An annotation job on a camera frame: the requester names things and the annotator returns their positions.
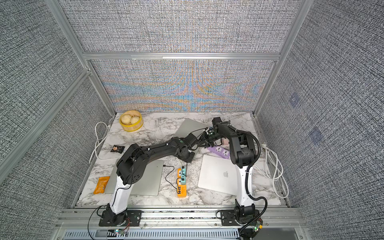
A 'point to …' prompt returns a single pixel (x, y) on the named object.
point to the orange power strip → (181, 189)
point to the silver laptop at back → (189, 126)
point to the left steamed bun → (125, 119)
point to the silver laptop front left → (149, 184)
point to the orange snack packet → (101, 183)
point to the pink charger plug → (225, 141)
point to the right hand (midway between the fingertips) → (197, 140)
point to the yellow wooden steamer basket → (130, 127)
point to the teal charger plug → (183, 171)
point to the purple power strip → (220, 151)
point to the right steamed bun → (134, 119)
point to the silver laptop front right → (218, 174)
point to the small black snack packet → (117, 149)
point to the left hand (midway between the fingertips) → (192, 158)
